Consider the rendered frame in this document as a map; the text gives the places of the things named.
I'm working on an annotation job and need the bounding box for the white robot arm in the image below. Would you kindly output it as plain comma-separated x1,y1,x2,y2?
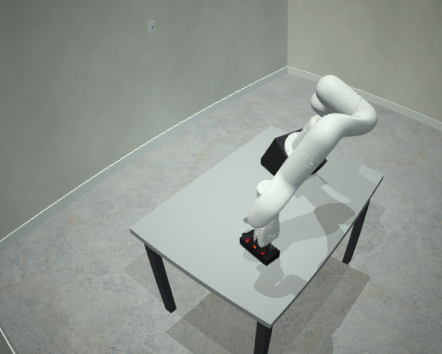
243,75,377,228

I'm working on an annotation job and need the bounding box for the black power strip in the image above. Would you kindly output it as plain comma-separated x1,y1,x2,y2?
240,229,280,266

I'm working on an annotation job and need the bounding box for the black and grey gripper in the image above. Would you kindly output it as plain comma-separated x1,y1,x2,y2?
254,221,280,253

